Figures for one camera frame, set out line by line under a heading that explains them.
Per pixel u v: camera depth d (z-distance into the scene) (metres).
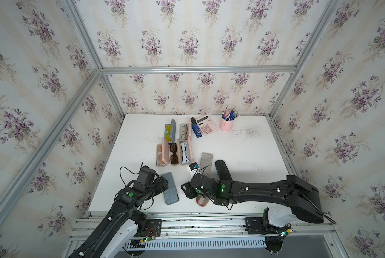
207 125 1.12
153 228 0.73
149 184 0.62
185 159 0.95
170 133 1.06
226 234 0.73
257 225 0.73
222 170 0.90
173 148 0.98
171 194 0.80
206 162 0.93
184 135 1.07
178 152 0.93
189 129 1.03
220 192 0.57
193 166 0.69
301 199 0.41
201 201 0.77
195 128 1.10
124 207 0.51
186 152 0.96
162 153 0.91
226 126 1.07
